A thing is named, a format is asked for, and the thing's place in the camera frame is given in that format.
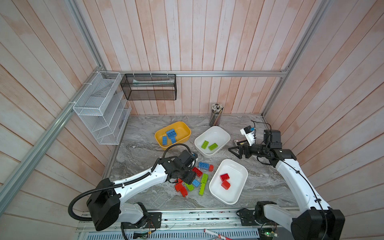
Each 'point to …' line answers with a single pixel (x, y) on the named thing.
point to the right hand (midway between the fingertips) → (234, 146)
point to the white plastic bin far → (215, 134)
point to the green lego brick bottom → (202, 189)
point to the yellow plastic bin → (183, 132)
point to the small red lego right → (211, 168)
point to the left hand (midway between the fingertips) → (187, 178)
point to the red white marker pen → (216, 234)
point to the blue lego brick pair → (172, 135)
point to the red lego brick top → (224, 177)
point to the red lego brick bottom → (179, 187)
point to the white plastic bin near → (238, 174)
